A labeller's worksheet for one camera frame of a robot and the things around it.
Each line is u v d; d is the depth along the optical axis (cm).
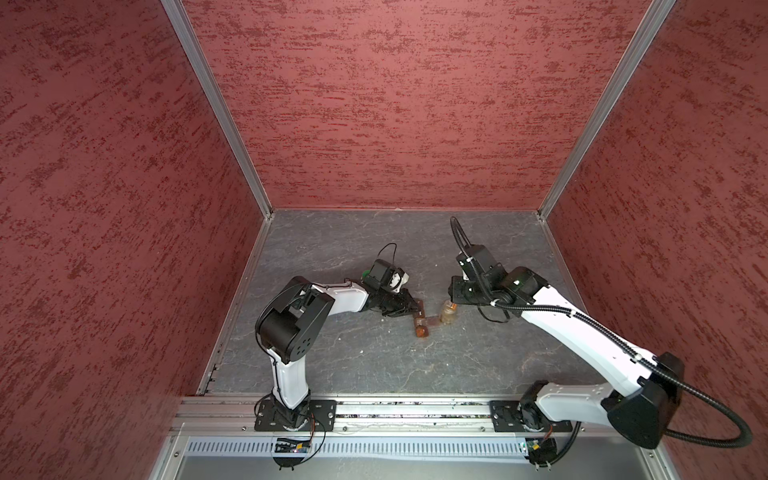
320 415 74
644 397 38
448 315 88
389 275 79
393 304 83
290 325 49
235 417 76
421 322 90
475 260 57
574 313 46
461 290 68
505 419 74
